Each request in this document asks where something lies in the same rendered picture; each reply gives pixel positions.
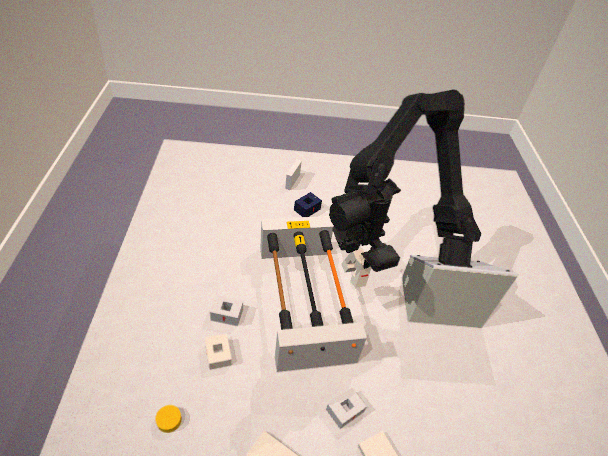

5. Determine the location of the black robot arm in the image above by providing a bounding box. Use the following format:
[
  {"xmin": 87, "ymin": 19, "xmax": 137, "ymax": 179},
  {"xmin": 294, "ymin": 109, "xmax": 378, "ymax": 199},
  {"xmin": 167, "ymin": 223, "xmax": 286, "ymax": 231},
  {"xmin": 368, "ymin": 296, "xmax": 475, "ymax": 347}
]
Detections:
[{"xmin": 329, "ymin": 89, "xmax": 481, "ymax": 268}]

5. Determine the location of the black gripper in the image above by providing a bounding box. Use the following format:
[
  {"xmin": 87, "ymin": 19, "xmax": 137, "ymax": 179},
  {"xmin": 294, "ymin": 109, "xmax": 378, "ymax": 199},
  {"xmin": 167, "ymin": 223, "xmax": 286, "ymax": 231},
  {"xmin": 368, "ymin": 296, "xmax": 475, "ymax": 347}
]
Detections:
[{"xmin": 361, "ymin": 216, "xmax": 400, "ymax": 272}]

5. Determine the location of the yellow round disc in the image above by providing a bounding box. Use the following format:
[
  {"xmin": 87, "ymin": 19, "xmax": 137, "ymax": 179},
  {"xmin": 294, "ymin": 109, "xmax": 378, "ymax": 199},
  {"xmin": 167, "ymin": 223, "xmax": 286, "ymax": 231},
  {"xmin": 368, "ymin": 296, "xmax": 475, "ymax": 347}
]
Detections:
[{"xmin": 156, "ymin": 405, "xmax": 181, "ymax": 433}]

